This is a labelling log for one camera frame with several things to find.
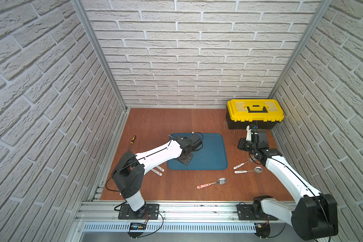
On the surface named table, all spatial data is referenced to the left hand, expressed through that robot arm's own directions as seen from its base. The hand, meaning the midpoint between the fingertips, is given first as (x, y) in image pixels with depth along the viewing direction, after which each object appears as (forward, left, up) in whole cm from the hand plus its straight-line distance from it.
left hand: (180, 154), depth 85 cm
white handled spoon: (-8, +14, -8) cm, 18 cm away
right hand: (+6, -36, +6) cm, 37 cm away
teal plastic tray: (+3, -20, -8) cm, 22 cm away
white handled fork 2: (-4, -36, -7) cm, 37 cm away
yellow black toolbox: (+25, -39, +9) cm, 47 cm away
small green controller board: (-33, +21, -11) cm, 41 cm away
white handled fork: (-5, +12, -8) cm, 16 cm away
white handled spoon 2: (-7, -46, -6) cm, 47 cm away
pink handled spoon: (-13, -23, -7) cm, 27 cm away
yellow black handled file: (+14, +33, -9) cm, 37 cm away
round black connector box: (-36, -39, -8) cm, 54 cm away
